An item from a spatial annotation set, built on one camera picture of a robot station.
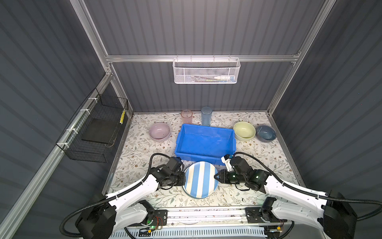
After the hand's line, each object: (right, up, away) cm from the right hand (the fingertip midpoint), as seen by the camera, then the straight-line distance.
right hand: (216, 178), depth 78 cm
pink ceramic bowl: (-37, +24, +30) cm, 53 cm away
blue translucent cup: (-3, +37, +29) cm, 47 cm away
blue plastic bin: (-8, +16, +23) cm, 29 cm away
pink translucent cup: (-17, +35, +23) cm, 45 cm away
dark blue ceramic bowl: (+39, +23, +27) cm, 53 cm away
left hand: (-16, -2, +4) cm, 17 cm away
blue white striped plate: (-8, -3, +1) cm, 9 cm away
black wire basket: (-65, +39, +2) cm, 75 cm away
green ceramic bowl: (+25, +24, +29) cm, 45 cm away
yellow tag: (-52, +33, +5) cm, 62 cm away
